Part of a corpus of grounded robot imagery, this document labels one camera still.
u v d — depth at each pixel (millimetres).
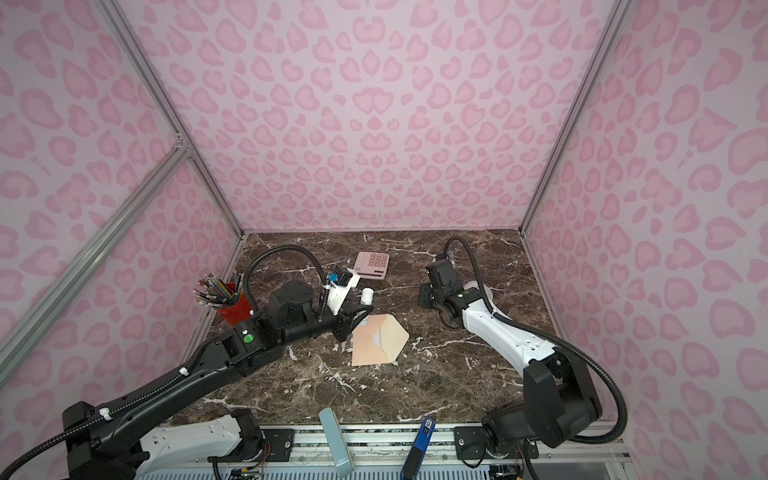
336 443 739
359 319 645
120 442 395
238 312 884
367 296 650
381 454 720
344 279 560
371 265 1074
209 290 840
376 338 905
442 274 655
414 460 691
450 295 641
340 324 584
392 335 923
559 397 415
